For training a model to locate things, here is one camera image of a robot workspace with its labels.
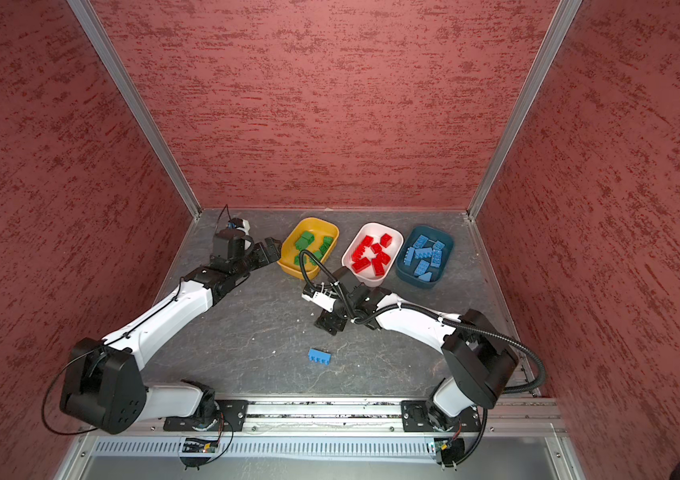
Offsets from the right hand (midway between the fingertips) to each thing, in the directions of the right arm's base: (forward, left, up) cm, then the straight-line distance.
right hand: (324, 315), depth 84 cm
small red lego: (+28, -18, -6) cm, 34 cm away
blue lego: (-10, +2, -5) cm, 11 cm away
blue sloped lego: (+15, -34, -5) cm, 37 cm away
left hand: (+16, +15, +10) cm, 24 cm away
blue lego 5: (+21, -34, -7) cm, 40 cm away
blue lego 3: (+24, -29, -5) cm, 38 cm away
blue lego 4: (+25, -40, -6) cm, 47 cm away
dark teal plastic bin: (+25, -35, -7) cm, 44 cm away
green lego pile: (+32, +8, -5) cm, 33 cm away
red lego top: (+25, -21, -6) cm, 33 cm away
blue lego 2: (+31, -35, -7) cm, 48 cm away
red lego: (+22, -12, -6) cm, 26 cm away
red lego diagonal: (+27, -11, -6) cm, 30 cm away
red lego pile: (+20, -18, -6) cm, 27 cm away
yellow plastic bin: (+35, +5, -5) cm, 36 cm away
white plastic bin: (+28, -16, -7) cm, 33 cm away
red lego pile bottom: (+32, -22, -6) cm, 40 cm away
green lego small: (+32, 0, -6) cm, 33 cm away
